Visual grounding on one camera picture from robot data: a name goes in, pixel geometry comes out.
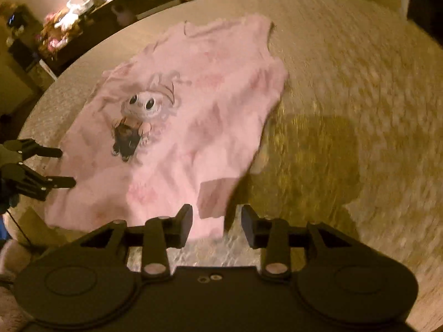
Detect white rounded object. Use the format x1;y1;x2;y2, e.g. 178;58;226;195
111;4;135;25

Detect pink printed shirt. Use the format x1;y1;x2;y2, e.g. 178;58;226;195
44;14;290;242

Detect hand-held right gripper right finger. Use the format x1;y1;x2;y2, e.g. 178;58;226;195
241;205;357;281

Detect white plastic bag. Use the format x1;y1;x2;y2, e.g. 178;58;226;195
55;0;96;30

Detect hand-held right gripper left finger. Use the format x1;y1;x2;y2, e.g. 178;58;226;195
81;204;193;281

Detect dark appliance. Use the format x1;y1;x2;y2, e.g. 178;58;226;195
5;12;28;32

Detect gold lace tablecloth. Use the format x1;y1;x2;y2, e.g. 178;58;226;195
0;0;443;332

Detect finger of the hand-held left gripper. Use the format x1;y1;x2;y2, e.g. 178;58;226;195
2;163;77;201
4;138;63;161

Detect dark wooden sideboard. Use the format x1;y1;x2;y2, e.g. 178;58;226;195
36;0;194;77

